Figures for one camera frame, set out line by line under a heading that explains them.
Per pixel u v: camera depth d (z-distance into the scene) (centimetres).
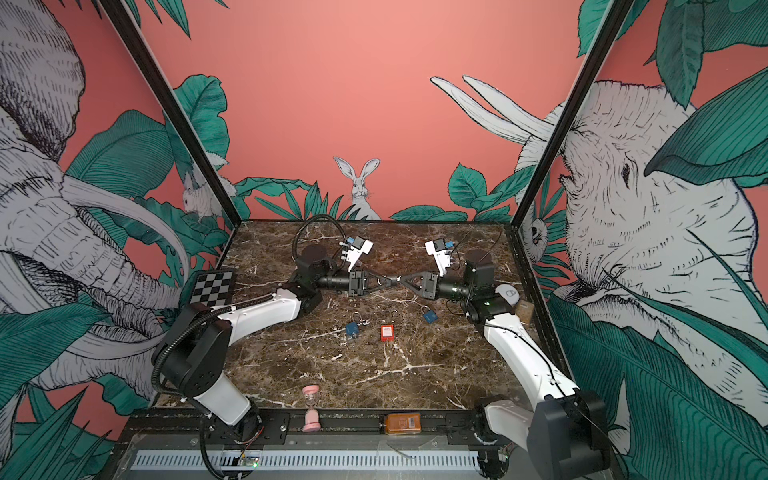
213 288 97
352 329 91
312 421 74
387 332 90
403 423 72
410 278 70
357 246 71
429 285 66
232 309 51
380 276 73
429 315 95
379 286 73
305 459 70
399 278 73
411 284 71
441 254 69
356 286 69
